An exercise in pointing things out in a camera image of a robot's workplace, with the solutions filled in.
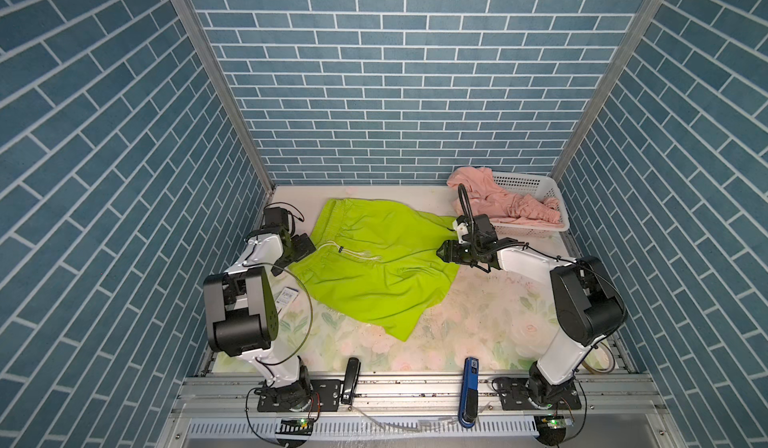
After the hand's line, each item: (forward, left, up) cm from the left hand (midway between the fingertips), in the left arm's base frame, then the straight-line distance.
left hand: (300, 252), depth 94 cm
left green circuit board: (-44, -6, -9) cm, 46 cm away
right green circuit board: (-45, -69, -6) cm, 82 cm away
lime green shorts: (-2, -24, -4) cm, 25 cm away
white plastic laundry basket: (+27, -87, +2) cm, 91 cm away
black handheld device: (-34, -19, -2) cm, 39 cm away
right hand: (0, -46, 0) cm, 46 cm away
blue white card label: (-13, +3, -6) cm, 15 cm away
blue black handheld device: (-42, -47, -3) cm, 64 cm away
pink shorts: (+23, -64, +1) cm, 68 cm away
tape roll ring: (-35, -85, -5) cm, 92 cm away
